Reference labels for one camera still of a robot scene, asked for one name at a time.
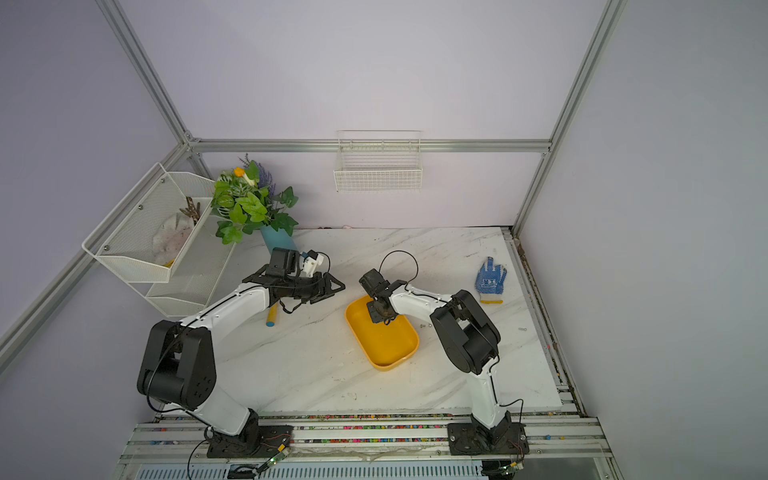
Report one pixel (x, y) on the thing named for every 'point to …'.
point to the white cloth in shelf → (171, 237)
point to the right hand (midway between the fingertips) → (385, 313)
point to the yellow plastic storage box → (381, 344)
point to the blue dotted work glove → (490, 282)
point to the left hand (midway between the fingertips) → (340, 289)
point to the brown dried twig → (192, 211)
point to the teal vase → (277, 239)
